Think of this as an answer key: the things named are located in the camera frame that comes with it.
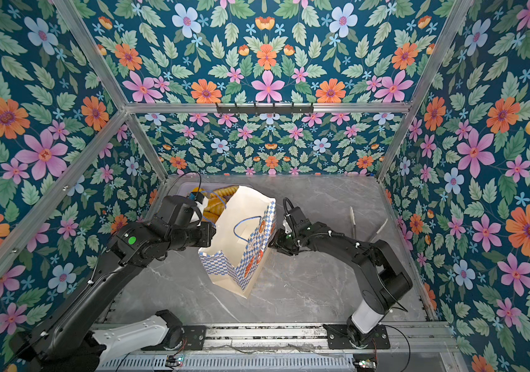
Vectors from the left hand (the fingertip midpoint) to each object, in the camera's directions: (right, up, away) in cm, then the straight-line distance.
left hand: (219, 227), depth 66 cm
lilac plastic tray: (-30, +13, +47) cm, 57 cm away
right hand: (+14, -9, +20) cm, 26 cm away
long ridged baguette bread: (-8, +11, +41) cm, 44 cm away
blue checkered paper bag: (+7, -3, 0) cm, 7 cm away
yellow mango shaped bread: (-22, +12, +39) cm, 46 cm away
